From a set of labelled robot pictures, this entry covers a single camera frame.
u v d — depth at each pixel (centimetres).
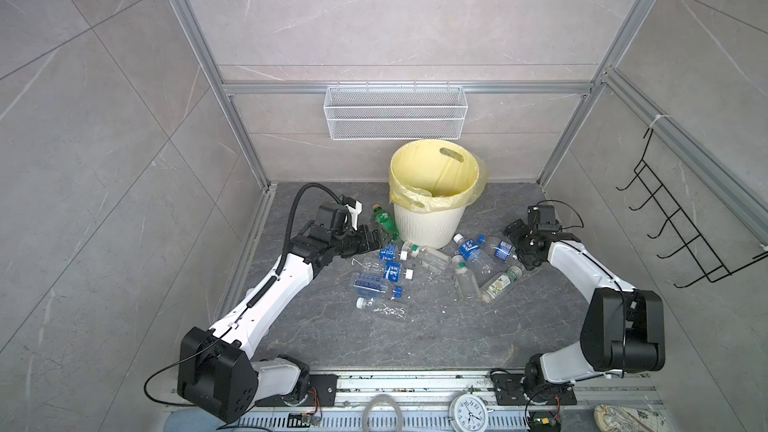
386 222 105
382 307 84
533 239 67
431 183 106
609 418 67
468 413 67
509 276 88
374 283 87
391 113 101
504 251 94
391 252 93
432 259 98
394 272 88
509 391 73
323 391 73
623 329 44
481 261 95
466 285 89
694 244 64
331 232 60
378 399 74
